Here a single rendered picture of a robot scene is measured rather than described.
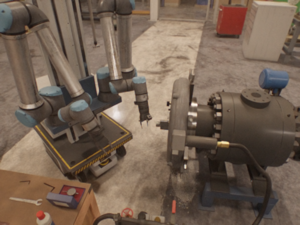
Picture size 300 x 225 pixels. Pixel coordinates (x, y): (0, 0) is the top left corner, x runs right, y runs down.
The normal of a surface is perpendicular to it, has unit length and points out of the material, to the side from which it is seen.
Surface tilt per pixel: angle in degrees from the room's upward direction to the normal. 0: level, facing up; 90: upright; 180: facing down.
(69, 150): 0
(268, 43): 90
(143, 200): 0
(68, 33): 90
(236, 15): 90
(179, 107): 37
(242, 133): 59
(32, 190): 0
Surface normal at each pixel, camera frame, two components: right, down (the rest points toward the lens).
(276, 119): -0.09, -0.34
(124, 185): 0.00, -0.81
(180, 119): -0.13, -0.11
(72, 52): 0.70, 0.41
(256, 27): -0.26, 0.56
